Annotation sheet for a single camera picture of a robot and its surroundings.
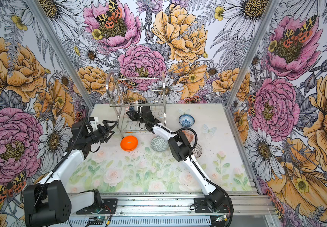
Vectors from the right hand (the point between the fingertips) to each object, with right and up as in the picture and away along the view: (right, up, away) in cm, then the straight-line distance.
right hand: (127, 116), depth 100 cm
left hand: (-1, -8, -17) cm, 19 cm away
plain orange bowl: (+3, -18, -5) cm, 19 cm away
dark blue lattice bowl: (0, +6, +12) cm, 13 cm away
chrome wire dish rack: (+10, +9, -3) cm, 14 cm away
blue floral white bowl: (+43, -3, +11) cm, 44 cm away
